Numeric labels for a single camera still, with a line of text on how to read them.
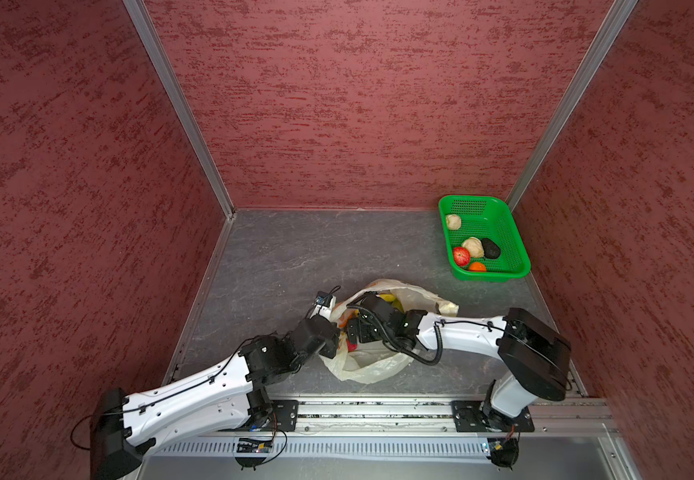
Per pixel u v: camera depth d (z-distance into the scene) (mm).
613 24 725
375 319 652
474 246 1031
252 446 722
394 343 631
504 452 708
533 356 448
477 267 999
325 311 659
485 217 1173
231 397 488
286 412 743
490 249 1033
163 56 780
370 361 710
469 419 740
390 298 921
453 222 1100
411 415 756
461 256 999
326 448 775
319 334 550
